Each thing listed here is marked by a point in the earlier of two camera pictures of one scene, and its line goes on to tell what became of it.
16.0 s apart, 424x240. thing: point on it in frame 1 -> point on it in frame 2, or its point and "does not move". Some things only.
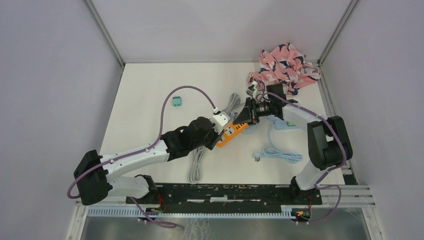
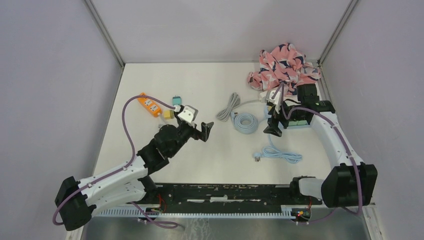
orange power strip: x=230 y=131 -> x=152 y=107
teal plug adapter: x=176 y=101 does not move
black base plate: x=228 y=194 does not move
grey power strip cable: x=195 y=176 -> x=161 y=118
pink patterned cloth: x=282 y=65 does not move
